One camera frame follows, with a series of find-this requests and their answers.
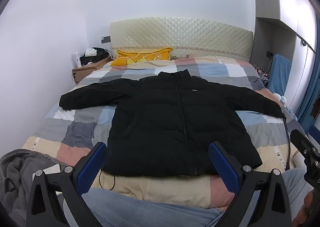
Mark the black puffer jacket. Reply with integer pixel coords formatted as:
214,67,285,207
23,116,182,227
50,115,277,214
59,70,285,177

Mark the person's right hand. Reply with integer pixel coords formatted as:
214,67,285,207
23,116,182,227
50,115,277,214
292,190,318,227

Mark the white paper sheet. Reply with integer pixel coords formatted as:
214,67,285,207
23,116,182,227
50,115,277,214
43,164,62,196

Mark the blue curtain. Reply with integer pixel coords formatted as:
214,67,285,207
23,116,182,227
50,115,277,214
295,14,319,134

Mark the grey fleece blanket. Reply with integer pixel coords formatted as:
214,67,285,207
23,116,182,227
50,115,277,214
1,149,66,226

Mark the blue cloth on chair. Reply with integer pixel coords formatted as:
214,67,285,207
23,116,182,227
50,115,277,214
267,54,291,96

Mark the wooden bedside table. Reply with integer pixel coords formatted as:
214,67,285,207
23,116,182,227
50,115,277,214
72,56,112,84

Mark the grey white wardrobe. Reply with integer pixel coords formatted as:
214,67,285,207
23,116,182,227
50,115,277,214
250,0,317,113

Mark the white spray bottle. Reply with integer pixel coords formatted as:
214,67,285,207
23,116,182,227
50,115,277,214
73,51,82,68

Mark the black bag on nightstand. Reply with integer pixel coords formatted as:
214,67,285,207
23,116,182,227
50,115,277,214
80,47,110,66

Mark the yellow pillow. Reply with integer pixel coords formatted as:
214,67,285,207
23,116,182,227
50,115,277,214
111,47,173,67

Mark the cream quilted headboard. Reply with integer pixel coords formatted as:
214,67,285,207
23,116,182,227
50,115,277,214
110,17,253,61

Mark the grey wall socket panel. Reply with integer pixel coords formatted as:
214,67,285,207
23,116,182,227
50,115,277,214
100,36,111,44

